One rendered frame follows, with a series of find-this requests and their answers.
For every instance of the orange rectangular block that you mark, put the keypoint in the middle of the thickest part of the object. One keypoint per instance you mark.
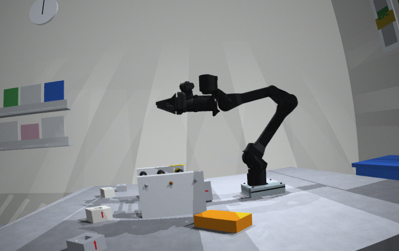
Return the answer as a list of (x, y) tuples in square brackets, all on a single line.
[(223, 220)]

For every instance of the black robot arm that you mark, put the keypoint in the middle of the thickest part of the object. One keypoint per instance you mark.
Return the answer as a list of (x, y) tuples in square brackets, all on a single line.
[(253, 153)]

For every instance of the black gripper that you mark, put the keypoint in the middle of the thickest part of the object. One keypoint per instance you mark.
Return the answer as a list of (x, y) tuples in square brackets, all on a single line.
[(180, 104)]

